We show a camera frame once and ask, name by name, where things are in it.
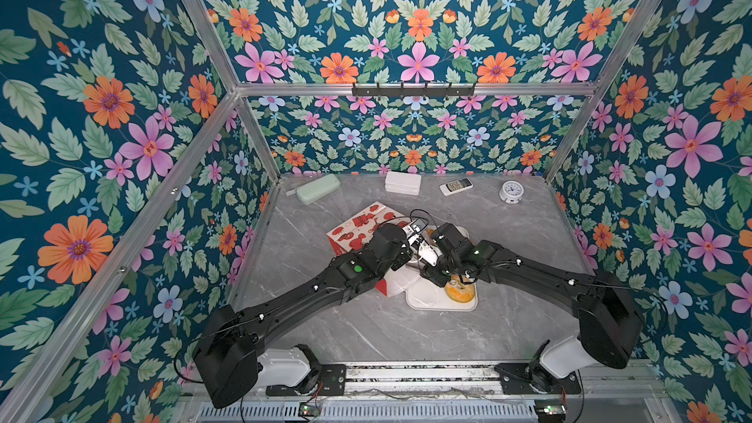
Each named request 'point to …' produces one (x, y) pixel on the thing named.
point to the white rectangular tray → (421, 294)
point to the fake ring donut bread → (458, 291)
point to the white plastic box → (399, 182)
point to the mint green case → (316, 190)
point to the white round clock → (511, 192)
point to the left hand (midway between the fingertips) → (406, 228)
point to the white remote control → (455, 186)
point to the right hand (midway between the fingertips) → (426, 264)
